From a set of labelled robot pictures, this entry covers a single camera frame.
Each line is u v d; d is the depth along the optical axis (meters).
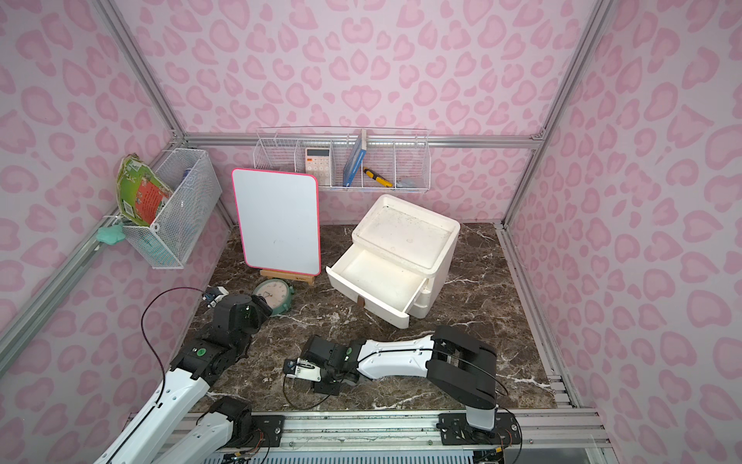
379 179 0.98
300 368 0.68
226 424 0.61
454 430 0.74
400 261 0.79
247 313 0.60
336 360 0.62
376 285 0.83
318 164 0.95
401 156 0.99
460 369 0.45
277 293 0.98
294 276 0.98
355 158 0.88
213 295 0.66
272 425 0.74
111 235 0.62
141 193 0.73
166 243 0.72
